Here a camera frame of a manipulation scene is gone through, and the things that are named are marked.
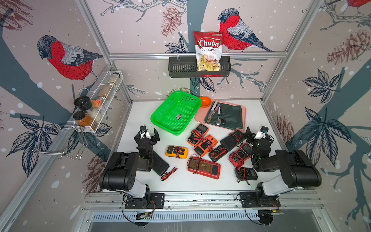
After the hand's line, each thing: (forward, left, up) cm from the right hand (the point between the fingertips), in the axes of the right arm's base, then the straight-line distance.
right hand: (254, 127), depth 90 cm
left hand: (-3, +67, +1) cm, 67 cm away
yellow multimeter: (-15, +49, -7) cm, 51 cm away
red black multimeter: (-14, +8, -6) cm, 18 cm away
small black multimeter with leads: (-14, +24, -8) cm, 29 cm away
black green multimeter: (-24, +58, -7) cm, 63 cm away
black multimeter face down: (-4, +12, -9) cm, 16 cm away
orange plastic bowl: (+28, +29, -6) cm, 41 cm away
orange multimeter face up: (-2, +37, -7) cm, 37 cm away
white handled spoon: (+12, +20, -11) cm, 26 cm away
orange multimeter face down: (-12, +33, -6) cm, 35 cm away
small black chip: (+16, +51, -10) cm, 54 cm away
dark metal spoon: (+12, +17, -10) cm, 24 cm away
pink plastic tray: (+18, +34, -9) cm, 39 cm away
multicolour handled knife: (+12, +27, -10) cm, 32 cm away
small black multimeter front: (-27, +10, -6) cm, 29 cm away
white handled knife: (+23, +24, -10) cm, 35 cm away
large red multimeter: (-24, +32, -8) cm, 41 cm away
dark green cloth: (+17, +29, -11) cm, 35 cm away
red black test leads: (-29, +55, -10) cm, 63 cm away
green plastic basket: (+17, +56, -10) cm, 59 cm away
